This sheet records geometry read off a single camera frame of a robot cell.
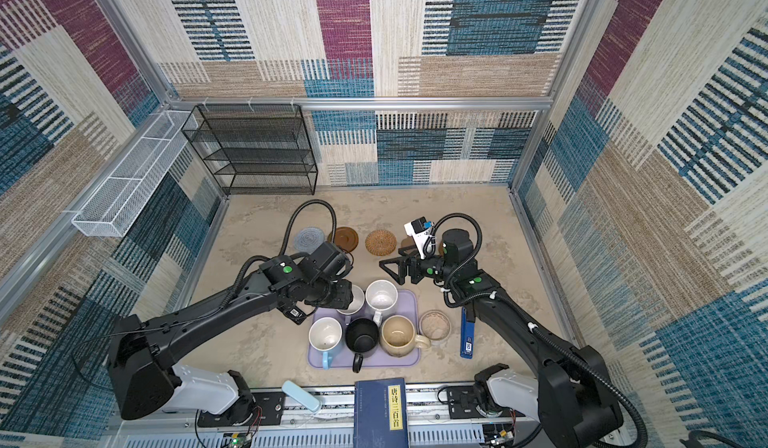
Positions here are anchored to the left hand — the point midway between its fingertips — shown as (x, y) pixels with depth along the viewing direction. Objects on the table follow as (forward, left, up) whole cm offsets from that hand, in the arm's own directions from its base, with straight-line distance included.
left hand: (349, 295), depth 77 cm
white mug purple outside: (0, -2, -5) cm, 5 cm away
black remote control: (0, +16, -11) cm, 19 cm away
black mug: (-6, -3, -13) cm, 14 cm away
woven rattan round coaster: (+26, -8, -14) cm, 31 cm away
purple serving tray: (+3, -16, -14) cm, 21 cm away
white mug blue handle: (-6, +7, -11) cm, 14 cm away
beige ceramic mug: (-6, -13, -13) cm, 19 cm away
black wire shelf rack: (+56, +37, +3) cm, 68 cm away
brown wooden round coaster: (+28, +4, -14) cm, 31 cm away
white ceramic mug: (+5, -8, -12) cm, 15 cm away
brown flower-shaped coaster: (+26, -17, -15) cm, 35 cm away
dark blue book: (-24, -8, -13) cm, 28 cm away
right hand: (+7, -11, +5) cm, 14 cm away
